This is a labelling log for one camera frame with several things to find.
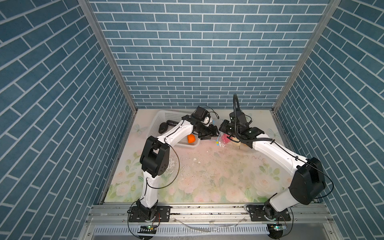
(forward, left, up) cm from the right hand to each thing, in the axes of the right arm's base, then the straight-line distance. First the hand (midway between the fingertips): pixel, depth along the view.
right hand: (218, 122), depth 84 cm
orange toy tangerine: (-1, +17, -16) cm, 23 cm away
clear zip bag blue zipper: (-9, -1, -8) cm, 12 cm away
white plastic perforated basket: (+13, +41, -12) cm, 45 cm away
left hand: (-4, +1, -8) cm, 9 cm away
